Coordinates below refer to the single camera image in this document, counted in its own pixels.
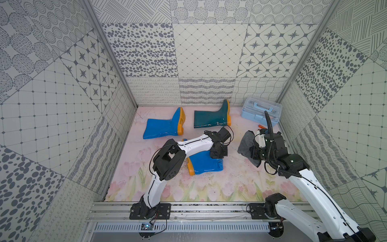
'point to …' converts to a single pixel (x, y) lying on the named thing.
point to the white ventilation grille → (184, 227)
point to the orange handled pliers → (261, 126)
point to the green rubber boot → (209, 118)
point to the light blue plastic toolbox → (254, 108)
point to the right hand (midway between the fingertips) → (252, 150)
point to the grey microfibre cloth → (247, 142)
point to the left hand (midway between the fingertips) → (231, 160)
